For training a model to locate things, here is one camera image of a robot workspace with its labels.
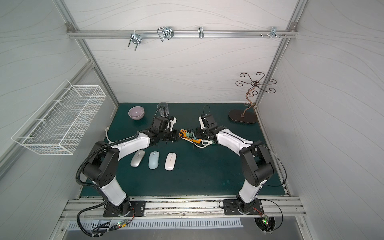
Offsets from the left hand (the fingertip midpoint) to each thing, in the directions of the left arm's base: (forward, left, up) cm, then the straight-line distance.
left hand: (182, 134), depth 90 cm
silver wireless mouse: (-12, +27, -8) cm, 30 cm away
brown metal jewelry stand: (+23, -46, -8) cm, 53 cm away
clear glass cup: (+23, +15, -2) cm, 28 cm away
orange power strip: (+1, -1, 0) cm, 1 cm away
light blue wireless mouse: (-13, +17, -8) cm, 23 cm away
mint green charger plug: (+1, -5, -2) cm, 6 cm away
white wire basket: (-9, +55, +22) cm, 60 cm away
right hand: (+3, -9, 0) cm, 9 cm away
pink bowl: (+24, +37, -6) cm, 45 cm away
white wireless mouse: (-13, +6, -9) cm, 17 cm away
